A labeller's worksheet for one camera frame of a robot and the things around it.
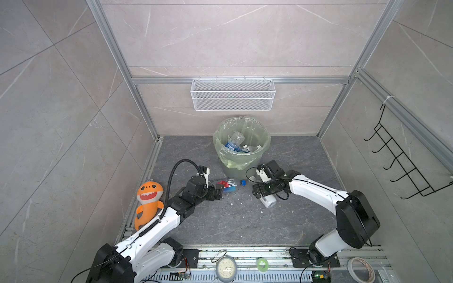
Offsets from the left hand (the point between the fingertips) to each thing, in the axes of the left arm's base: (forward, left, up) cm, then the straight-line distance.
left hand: (217, 183), depth 82 cm
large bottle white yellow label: (-7, -25, -7) cm, 27 cm away
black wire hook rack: (-8, -72, +19) cm, 75 cm away
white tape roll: (-35, -59, -15) cm, 70 cm away
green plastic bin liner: (+27, -21, +6) cm, 34 cm away
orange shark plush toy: (-2, +33, -5) cm, 34 cm away
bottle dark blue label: (+22, -10, +6) cm, 25 cm away
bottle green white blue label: (+16, -17, +6) cm, 24 cm away
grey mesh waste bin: (+10, -15, -8) cm, 19 cm away
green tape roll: (-33, -20, -13) cm, 40 cm away
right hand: (0, -23, -8) cm, 24 cm away
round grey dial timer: (-33, -4, -9) cm, 34 cm away
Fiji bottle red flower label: (+3, -6, -8) cm, 10 cm away
